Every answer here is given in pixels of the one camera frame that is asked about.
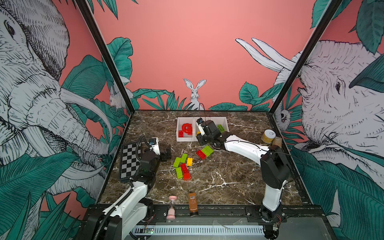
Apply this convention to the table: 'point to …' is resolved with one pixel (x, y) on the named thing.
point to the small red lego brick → (200, 153)
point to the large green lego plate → (207, 150)
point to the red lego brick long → (180, 133)
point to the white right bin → (221, 120)
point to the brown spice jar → (277, 141)
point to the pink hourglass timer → (171, 215)
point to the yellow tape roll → (268, 135)
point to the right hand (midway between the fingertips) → (197, 133)
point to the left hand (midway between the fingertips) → (163, 142)
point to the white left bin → (180, 120)
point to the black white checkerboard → (128, 159)
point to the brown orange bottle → (193, 202)
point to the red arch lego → (187, 128)
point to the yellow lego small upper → (189, 161)
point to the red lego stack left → (186, 174)
